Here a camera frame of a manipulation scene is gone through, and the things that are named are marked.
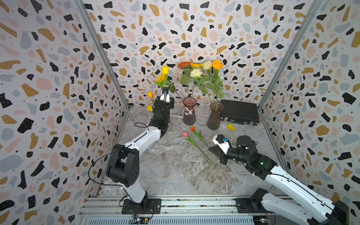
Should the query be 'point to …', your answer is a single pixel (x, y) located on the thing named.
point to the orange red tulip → (199, 135)
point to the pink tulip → (186, 134)
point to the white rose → (221, 93)
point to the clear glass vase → (170, 123)
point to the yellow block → (231, 127)
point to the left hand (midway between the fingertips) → (165, 90)
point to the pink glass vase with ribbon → (189, 115)
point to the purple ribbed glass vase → (214, 119)
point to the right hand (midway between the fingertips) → (210, 148)
